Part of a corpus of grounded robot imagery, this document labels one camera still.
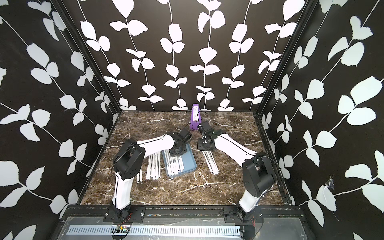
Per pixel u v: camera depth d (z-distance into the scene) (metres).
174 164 0.91
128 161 0.53
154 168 0.90
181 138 0.76
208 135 0.64
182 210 0.77
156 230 0.70
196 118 1.04
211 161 0.93
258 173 0.45
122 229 0.71
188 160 0.93
